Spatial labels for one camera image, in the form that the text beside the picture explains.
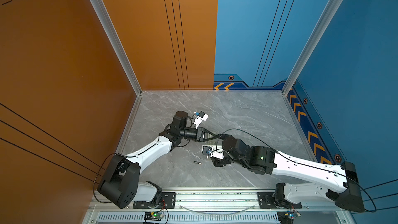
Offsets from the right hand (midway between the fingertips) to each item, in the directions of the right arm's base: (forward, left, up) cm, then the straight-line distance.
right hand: (212, 144), depth 70 cm
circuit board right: (-25, -34, -23) cm, 48 cm away
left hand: (+3, -1, 0) cm, 4 cm away
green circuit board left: (-25, +28, -21) cm, 43 cm away
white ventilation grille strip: (-26, +10, -21) cm, 35 cm away
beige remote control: (+1, 0, 0) cm, 1 cm away
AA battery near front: (-1, +7, -20) cm, 21 cm away
